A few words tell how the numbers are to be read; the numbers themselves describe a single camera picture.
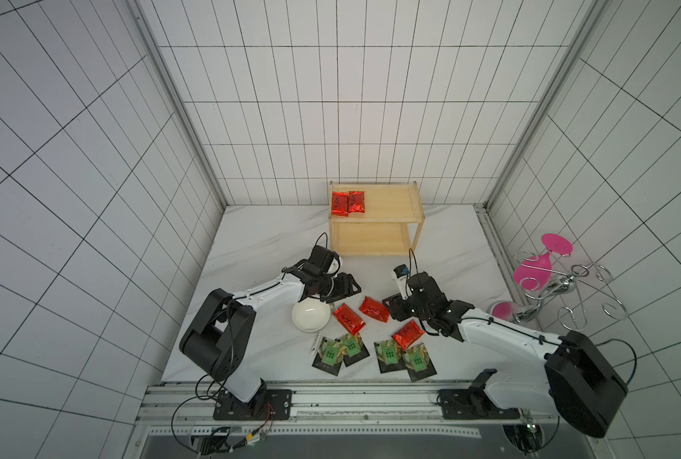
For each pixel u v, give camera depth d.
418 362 0.79
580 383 0.41
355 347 0.83
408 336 0.83
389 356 0.81
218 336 0.45
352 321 0.86
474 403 0.65
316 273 0.70
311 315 0.87
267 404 0.71
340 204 0.90
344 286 0.77
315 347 0.82
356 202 0.90
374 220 0.88
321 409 0.73
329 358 0.81
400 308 0.76
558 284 0.66
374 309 0.88
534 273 0.70
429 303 0.65
